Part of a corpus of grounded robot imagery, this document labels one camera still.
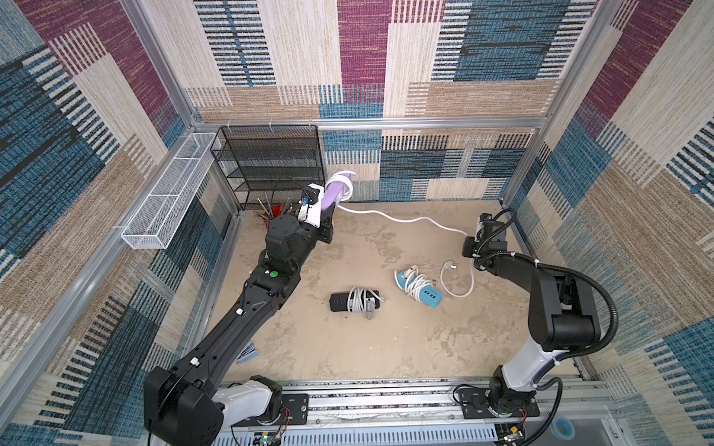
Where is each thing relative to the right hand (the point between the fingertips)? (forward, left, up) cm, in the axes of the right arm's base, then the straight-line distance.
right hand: (475, 246), depth 99 cm
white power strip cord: (+2, +9, +6) cm, 11 cm away
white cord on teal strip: (-14, +23, +1) cm, 27 cm away
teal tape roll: (-52, -10, -7) cm, 53 cm away
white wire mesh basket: (-11, +91, +28) cm, 96 cm away
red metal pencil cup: (+13, +70, +7) cm, 72 cm away
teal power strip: (-19, +18, 0) cm, 26 cm away
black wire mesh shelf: (+30, +74, +14) cm, 81 cm away
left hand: (-8, +48, +30) cm, 57 cm away
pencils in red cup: (+14, +73, +4) cm, 74 cm away
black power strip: (-19, +47, -2) cm, 51 cm away
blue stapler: (-34, +72, -4) cm, 80 cm away
